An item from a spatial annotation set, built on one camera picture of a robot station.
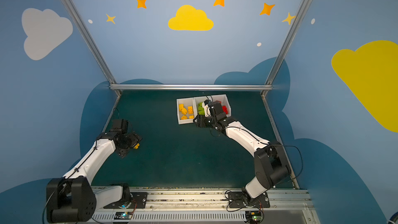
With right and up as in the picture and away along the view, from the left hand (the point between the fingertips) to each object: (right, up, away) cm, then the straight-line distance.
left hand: (139, 141), depth 86 cm
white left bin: (+25, +17, +22) cm, 38 cm away
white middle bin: (+32, +24, +21) cm, 45 cm away
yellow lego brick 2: (+29, +13, +19) cm, 37 cm away
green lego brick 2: (+35, +17, +18) cm, 43 cm away
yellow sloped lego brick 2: (+23, +17, +21) cm, 36 cm away
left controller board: (-1, -31, -15) cm, 34 cm away
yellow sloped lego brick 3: (+23, +13, +18) cm, 32 cm away
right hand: (+35, +13, +1) cm, 37 cm away
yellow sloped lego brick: (+21, +21, +22) cm, 37 cm away
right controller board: (+61, -32, -15) cm, 70 cm away
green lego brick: (+35, +22, +25) cm, 48 cm away
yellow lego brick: (+28, +18, +22) cm, 40 cm away
